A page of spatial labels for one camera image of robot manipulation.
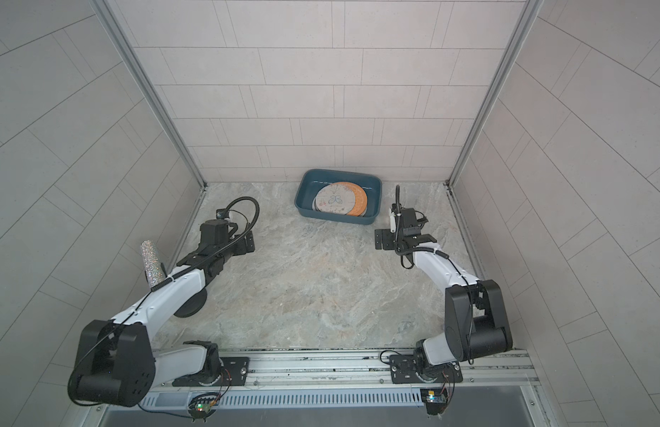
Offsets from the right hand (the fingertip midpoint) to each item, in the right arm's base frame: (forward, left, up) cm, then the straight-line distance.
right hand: (388, 233), depth 92 cm
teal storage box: (+31, +27, -2) cm, 41 cm away
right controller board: (-46, -5, -10) cm, 48 cm away
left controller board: (-45, +53, -3) cm, 69 cm away
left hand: (+1, +49, +5) cm, 49 cm away
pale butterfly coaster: (+21, +18, -4) cm, 28 cm away
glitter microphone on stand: (-18, +65, +17) cm, 69 cm away
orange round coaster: (+19, +8, -4) cm, 21 cm away
